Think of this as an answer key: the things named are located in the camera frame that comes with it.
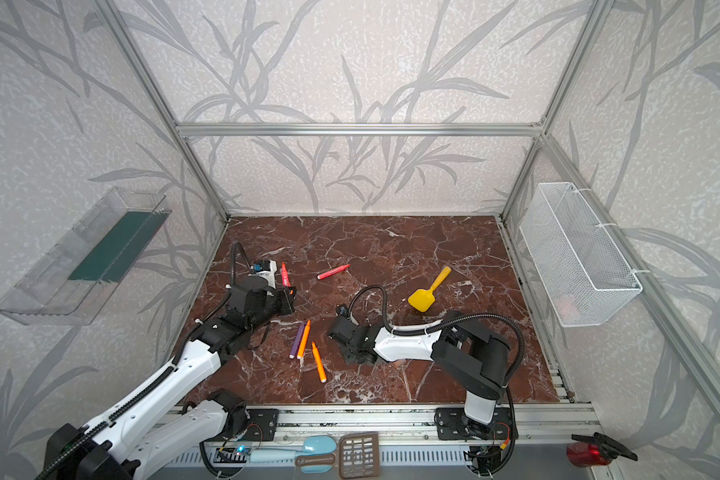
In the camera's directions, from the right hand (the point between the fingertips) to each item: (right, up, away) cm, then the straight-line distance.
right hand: (349, 334), depth 89 cm
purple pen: (-15, -2, -2) cm, 15 cm away
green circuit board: (-25, -24, -18) cm, 39 cm away
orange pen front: (-7, -8, -6) cm, 12 cm away
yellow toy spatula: (+23, +9, +8) cm, 26 cm away
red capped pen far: (-8, +17, +16) cm, 25 cm away
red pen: (-16, +19, -10) cm, 27 cm away
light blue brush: (-6, -21, -18) cm, 28 cm away
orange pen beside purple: (-13, -1, -2) cm, 13 cm away
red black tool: (+54, -15, -28) cm, 63 cm away
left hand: (-13, +17, -8) cm, 23 cm away
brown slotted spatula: (+4, -23, -18) cm, 30 cm away
